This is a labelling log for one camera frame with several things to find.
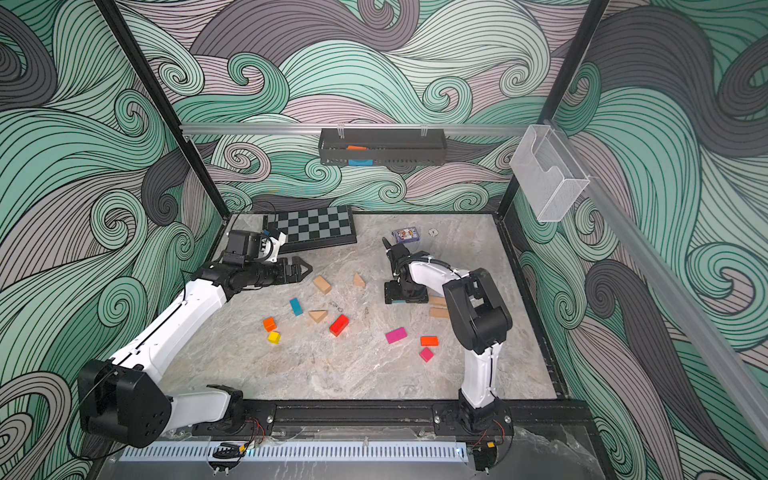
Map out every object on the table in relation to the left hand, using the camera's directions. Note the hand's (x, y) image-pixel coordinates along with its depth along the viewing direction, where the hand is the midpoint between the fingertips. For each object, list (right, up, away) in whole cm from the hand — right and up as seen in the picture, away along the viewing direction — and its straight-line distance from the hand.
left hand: (299, 267), depth 81 cm
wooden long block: (+41, -12, +12) cm, 44 cm away
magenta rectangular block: (+27, -21, +8) cm, 35 cm away
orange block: (+37, -23, +7) cm, 44 cm away
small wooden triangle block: (+15, -6, +18) cm, 24 cm away
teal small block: (-4, -14, +12) cm, 19 cm away
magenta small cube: (+36, -25, +3) cm, 44 cm away
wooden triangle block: (+3, -16, +10) cm, 19 cm away
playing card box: (+33, +10, +31) cm, 46 cm away
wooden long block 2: (+41, -15, +12) cm, 45 cm away
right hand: (+31, -12, +15) cm, 37 cm away
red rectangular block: (+10, -18, +7) cm, 22 cm away
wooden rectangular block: (+3, -7, +17) cm, 19 cm away
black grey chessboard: (-3, +11, +30) cm, 32 cm away
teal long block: (+28, -11, +6) cm, 30 cm away
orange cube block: (-11, -18, +8) cm, 23 cm away
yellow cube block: (-9, -21, +5) cm, 23 cm away
